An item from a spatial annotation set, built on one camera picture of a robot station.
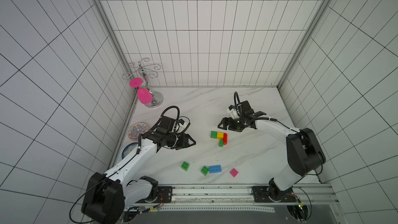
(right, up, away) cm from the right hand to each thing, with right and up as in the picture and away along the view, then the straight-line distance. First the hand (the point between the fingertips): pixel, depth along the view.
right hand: (224, 123), depth 90 cm
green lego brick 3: (-23, -20, -11) cm, 33 cm away
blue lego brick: (-7, -22, -11) cm, 26 cm away
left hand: (-20, -10, -13) cm, 26 cm away
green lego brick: (-6, -7, +1) cm, 10 cm away
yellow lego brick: (-3, -7, -1) cm, 8 cm away
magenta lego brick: (+3, -24, -12) cm, 27 cm away
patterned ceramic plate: (-54, -4, +3) cm, 54 cm away
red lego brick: (0, -9, 0) cm, 9 cm away
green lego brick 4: (-12, -22, -13) cm, 28 cm away
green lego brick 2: (-2, -12, -1) cm, 12 cm away
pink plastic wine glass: (-51, +17, +6) cm, 54 cm away
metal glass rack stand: (-48, +32, +2) cm, 58 cm away
